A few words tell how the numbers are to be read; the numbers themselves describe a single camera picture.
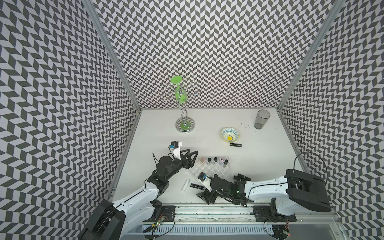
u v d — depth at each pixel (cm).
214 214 74
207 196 68
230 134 102
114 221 41
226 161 84
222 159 85
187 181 82
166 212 72
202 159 85
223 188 59
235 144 96
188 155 71
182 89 85
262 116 97
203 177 68
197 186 80
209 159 85
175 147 69
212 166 88
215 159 85
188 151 80
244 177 83
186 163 70
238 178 84
